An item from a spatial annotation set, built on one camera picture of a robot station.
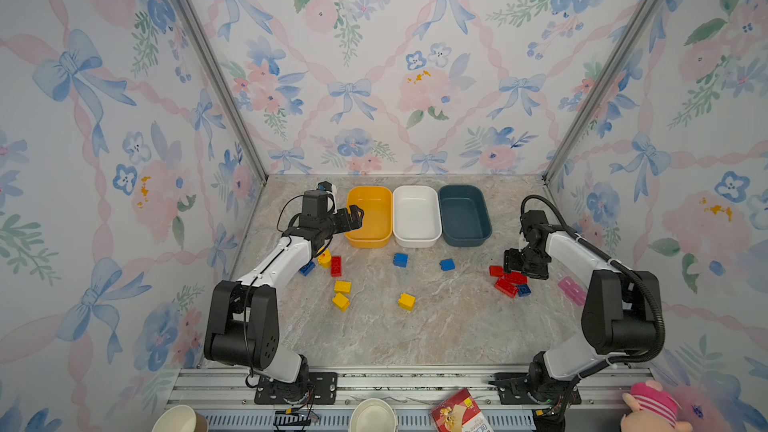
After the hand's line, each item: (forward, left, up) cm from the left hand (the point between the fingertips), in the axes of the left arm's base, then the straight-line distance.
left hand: (351, 211), depth 89 cm
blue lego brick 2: (-8, -30, -17) cm, 35 cm away
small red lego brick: (-12, -45, -15) cm, 49 cm away
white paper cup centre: (-49, -8, -17) cm, 52 cm away
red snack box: (-49, -28, -12) cm, 57 cm away
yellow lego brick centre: (-21, -17, -16) cm, 31 cm away
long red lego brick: (-16, -48, -19) cm, 54 cm away
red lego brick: (-10, +5, -15) cm, 19 cm away
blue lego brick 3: (-12, +14, -14) cm, 23 cm away
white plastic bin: (+9, -21, -14) cm, 27 cm away
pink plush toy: (-48, -70, -10) cm, 85 cm away
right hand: (-12, -51, -12) cm, 54 cm away
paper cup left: (-50, +33, -9) cm, 61 cm away
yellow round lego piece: (-8, +9, -14) cm, 19 cm away
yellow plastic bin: (+7, -7, -13) cm, 17 cm away
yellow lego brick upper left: (-17, +2, -15) cm, 23 cm away
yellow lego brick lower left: (-22, +2, -14) cm, 26 cm away
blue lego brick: (-7, -15, -17) cm, 24 cm away
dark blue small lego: (-18, -52, -15) cm, 57 cm away
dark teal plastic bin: (+9, -38, -13) cm, 41 cm away
